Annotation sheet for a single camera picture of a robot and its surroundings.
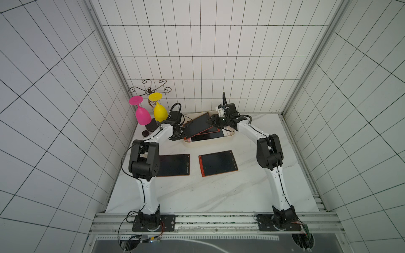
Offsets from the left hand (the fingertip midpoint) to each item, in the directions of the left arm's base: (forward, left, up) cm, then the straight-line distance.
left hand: (183, 137), depth 98 cm
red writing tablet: (+15, -8, -6) cm, 18 cm away
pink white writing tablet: (-3, -27, +11) cm, 30 cm away
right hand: (+12, -18, +6) cm, 22 cm away
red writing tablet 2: (+5, -16, +1) cm, 17 cm away
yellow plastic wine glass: (+4, +11, +19) cm, 22 cm away
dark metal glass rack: (+16, +18, +25) cm, 34 cm away
